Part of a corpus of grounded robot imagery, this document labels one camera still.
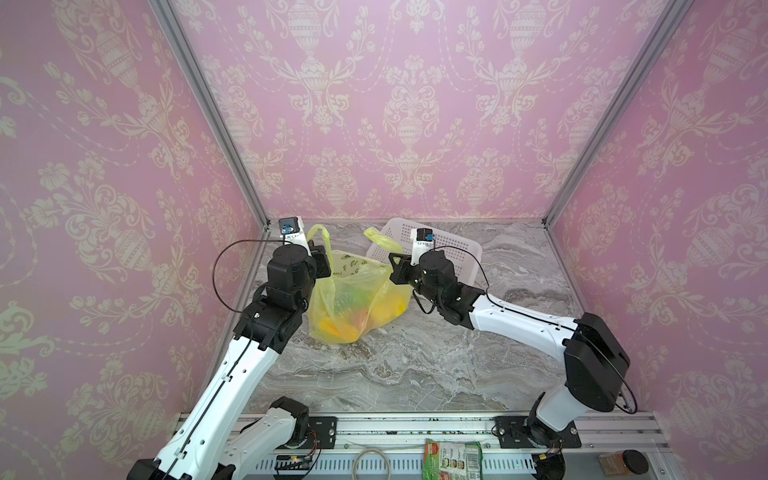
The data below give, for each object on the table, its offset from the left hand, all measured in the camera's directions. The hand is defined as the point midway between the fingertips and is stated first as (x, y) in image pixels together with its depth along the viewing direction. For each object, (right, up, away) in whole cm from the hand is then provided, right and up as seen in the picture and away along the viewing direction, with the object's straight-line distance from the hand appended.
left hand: (317, 243), depth 69 cm
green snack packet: (+31, -50, 0) cm, 59 cm away
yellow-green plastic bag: (+8, -14, +12) cm, 20 cm away
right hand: (+17, -3, +10) cm, 20 cm away
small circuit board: (-7, -54, +4) cm, 55 cm away
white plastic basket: (+43, -4, +37) cm, 57 cm away
